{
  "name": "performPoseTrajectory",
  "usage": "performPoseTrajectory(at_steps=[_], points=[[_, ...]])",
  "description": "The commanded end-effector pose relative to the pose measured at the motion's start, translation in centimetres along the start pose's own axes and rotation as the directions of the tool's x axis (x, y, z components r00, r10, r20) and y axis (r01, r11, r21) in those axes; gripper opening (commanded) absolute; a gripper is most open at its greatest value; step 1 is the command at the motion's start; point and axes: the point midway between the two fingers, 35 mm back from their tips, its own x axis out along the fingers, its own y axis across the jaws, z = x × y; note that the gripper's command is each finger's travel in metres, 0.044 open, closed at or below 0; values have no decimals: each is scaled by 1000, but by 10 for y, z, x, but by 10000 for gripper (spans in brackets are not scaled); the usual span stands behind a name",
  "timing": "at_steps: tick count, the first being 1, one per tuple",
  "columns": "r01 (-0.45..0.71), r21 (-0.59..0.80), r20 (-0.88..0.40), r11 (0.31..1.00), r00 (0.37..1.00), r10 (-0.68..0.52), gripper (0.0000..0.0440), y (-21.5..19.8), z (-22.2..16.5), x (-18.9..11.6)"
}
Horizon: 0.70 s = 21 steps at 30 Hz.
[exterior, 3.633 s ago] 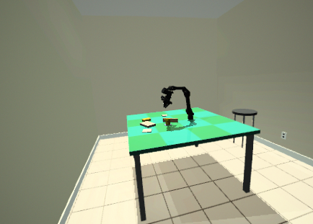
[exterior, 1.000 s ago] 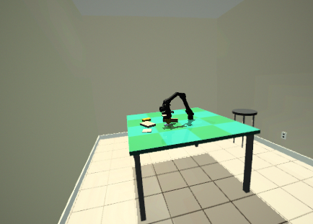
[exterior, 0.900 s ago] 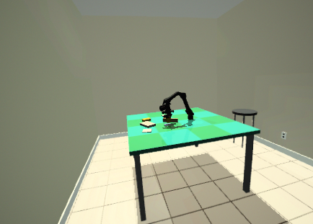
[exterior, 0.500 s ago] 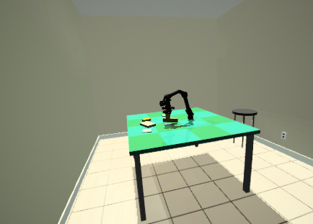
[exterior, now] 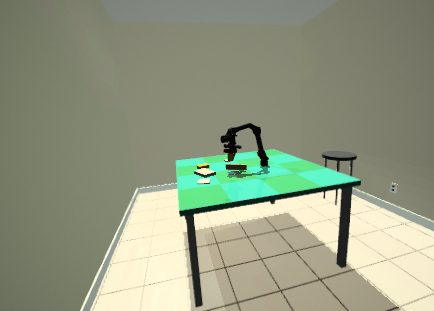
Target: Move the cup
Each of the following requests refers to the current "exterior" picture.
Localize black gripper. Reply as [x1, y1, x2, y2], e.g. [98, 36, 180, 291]
[224, 142, 241, 157]

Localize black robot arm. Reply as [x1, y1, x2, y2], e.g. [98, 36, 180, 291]
[221, 123, 269, 167]

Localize yellow rectangular block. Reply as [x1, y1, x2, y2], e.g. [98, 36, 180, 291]
[197, 163, 210, 169]

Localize tan wooden plank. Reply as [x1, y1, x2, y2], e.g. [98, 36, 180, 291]
[225, 164, 247, 170]

